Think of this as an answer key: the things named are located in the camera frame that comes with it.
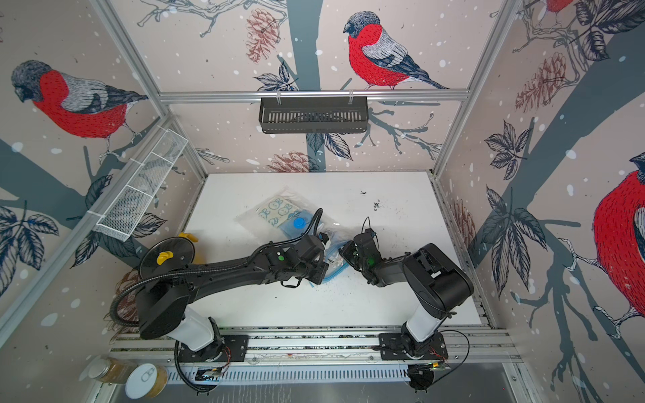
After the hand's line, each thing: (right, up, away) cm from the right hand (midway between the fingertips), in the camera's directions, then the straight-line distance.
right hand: (339, 243), depth 94 cm
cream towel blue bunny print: (-26, +12, +11) cm, 31 cm away
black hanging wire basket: (-10, +53, +12) cm, 55 cm away
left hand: (-3, -6, -13) cm, 15 cm away
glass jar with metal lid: (-60, -26, -31) cm, 73 cm away
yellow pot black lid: (-57, -1, -15) cm, 59 cm away
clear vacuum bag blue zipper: (-30, +3, +7) cm, 31 cm away
